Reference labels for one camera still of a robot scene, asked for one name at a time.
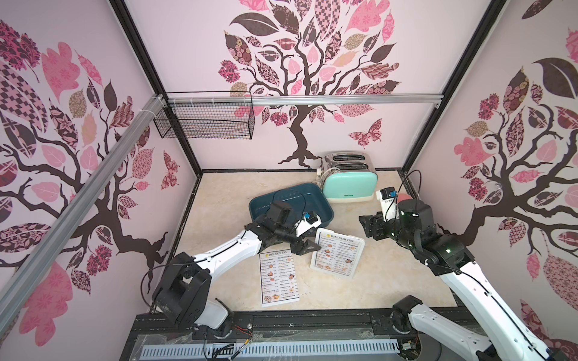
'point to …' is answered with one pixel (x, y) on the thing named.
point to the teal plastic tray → (299, 198)
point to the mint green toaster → (348, 177)
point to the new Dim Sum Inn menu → (337, 253)
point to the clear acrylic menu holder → (358, 259)
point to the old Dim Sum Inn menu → (278, 282)
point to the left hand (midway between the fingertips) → (316, 244)
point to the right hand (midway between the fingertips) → (370, 213)
